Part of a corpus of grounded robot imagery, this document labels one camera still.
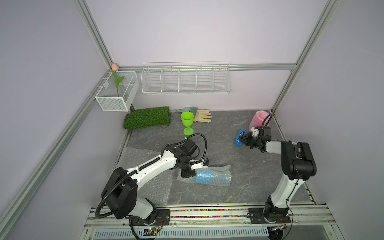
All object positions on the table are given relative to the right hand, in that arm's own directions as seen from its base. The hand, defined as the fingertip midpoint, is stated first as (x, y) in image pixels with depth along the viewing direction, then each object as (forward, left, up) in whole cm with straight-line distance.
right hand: (238, 135), depth 100 cm
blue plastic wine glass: (-29, +20, +4) cm, 36 cm away
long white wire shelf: (+34, +19, +23) cm, 45 cm away
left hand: (-26, +31, +4) cm, 41 cm away
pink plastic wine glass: (+5, -11, +11) cm, 16 cm away
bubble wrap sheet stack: (-33, +50, -4) cm, 60 cm away
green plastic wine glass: (+8, +34, +10) cm, 36 cm away
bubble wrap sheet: (+5, -11, +12) cm, 17 cm away
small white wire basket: (+4, +73, +30) cm, 79 cm away
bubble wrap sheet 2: (-25, +13, +4) cm, 29 cm away
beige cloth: (+21, +23, -3) cm, 32 cm away
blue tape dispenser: (-4, 0, -2) cm, 4 cm away
